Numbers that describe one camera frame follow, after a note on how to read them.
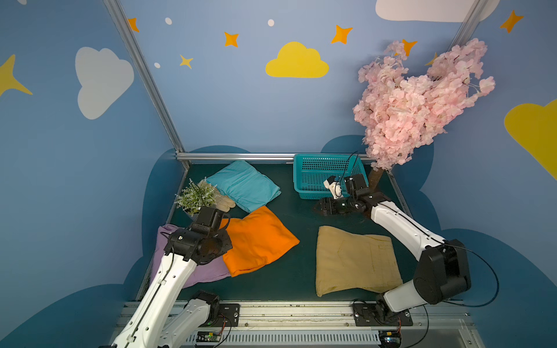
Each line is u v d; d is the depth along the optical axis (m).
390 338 0.73
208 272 0.82
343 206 0.73
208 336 0.72
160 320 0.39
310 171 1.19
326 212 0.77
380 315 0.67
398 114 0.60
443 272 0.43
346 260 0.85
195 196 0.85
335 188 0.76
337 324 0.74
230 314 0.75
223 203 1.04
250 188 1.08
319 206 0.78
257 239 0.91
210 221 0.55
